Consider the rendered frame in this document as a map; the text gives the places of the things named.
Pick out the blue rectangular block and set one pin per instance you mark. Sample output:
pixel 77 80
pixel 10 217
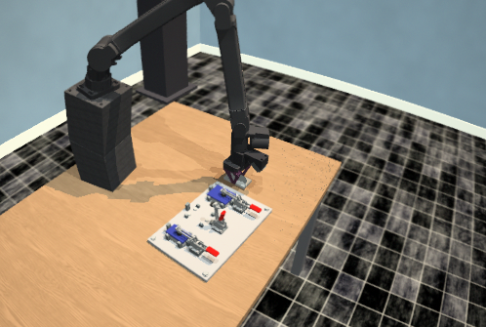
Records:
pixel 174 236

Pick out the toggle clamp with red handle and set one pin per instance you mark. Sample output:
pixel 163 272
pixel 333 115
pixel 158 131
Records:
pixel 239 202

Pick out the blue flat plate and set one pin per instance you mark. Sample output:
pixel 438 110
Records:
pixel 216 195

